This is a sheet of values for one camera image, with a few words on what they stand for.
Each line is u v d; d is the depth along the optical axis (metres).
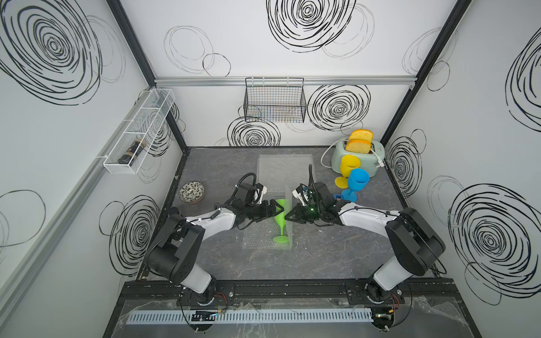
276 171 1.09
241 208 0.70
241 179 0.72
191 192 0.99
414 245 0.45
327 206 0.70
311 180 0.74
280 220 0.86
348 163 0.96
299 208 0.77
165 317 0.69
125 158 0.66
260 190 0.77
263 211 0.79
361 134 0.96
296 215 0.78
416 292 0.77
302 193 0.77
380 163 0.94
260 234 0.87
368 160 0.95
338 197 0.94
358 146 0.94
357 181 0.87
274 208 0.79
